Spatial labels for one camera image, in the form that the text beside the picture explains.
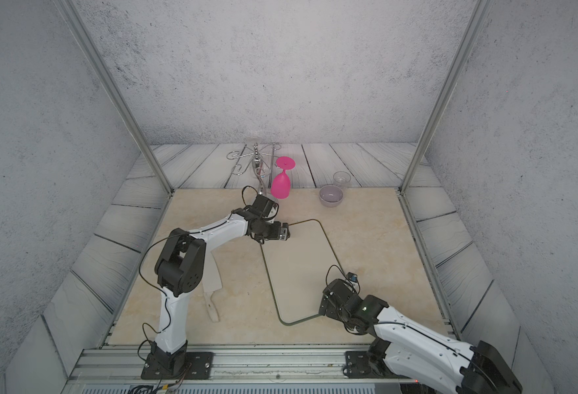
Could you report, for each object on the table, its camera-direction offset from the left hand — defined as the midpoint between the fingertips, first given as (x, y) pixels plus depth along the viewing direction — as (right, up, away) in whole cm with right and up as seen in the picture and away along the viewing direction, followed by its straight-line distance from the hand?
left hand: (285, 235), depth 98 cm
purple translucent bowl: (+20, +16, +17) cm, 31 cm away
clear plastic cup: (+26, +24, +21) cm, 42 cm away
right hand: (+17, -22, -16) cm, 32 cm away
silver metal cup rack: (-9, +28, -2) cm, 29 cm away
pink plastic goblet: (-2, +21, +1) cm, 21 cm away
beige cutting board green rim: (+6, -12, -5) cm, 14 cm away
